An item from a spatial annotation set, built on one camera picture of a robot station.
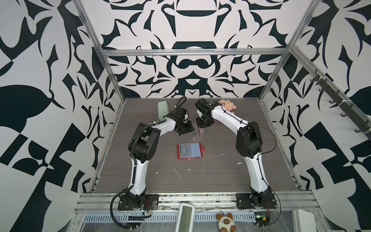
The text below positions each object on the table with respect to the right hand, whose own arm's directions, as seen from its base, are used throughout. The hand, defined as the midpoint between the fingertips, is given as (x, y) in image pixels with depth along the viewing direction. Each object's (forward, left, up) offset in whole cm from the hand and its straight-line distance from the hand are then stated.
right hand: (202, 124), depth 96 cm
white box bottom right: (-52, -43, -6) cm, 68 cm away
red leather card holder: (-16, +9, -6) cm, 19 cm away
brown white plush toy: (-52, -7, -4) cm, 53 cm away
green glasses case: (+15, +28, -2) cm, 32 cm away
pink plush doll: (+17, -21, -1) cm, 27 cm away
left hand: (-1, +5, -3) cm, 6 cm away
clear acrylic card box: (-4, +3, -3) cm, 6 cm away
